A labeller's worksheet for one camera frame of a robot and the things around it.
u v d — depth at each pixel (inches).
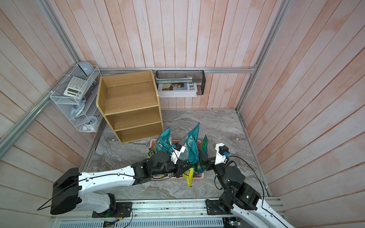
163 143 28.6
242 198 19.6
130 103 31.3
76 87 30.0
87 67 32.3
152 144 36.1
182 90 36.5
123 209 28.8
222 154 21.2
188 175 27.5
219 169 22.9
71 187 16.0
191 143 29.3
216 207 28.8
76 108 32.8
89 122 35.5
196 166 28.6
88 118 31.8
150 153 30.2
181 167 23.9
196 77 36.8
